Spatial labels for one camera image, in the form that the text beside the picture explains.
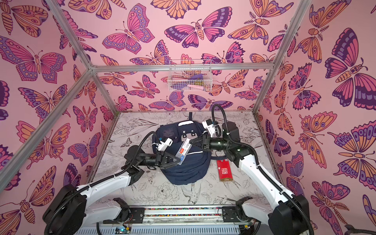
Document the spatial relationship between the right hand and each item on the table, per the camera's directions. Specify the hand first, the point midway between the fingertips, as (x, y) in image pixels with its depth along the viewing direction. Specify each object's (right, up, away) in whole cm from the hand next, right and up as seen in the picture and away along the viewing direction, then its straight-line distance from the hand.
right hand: (192, 142), depth 68 cm
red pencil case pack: (+20, -20, +20) cm, 34 cm away
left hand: (-6, -9, -5) cm, 12 cm away
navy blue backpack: (+1, -16, +13) cm, 21 cm away
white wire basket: (-1, +40, +27) cm, 49 cm away
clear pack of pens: (-4, -4, -2) cm, 6 cm away
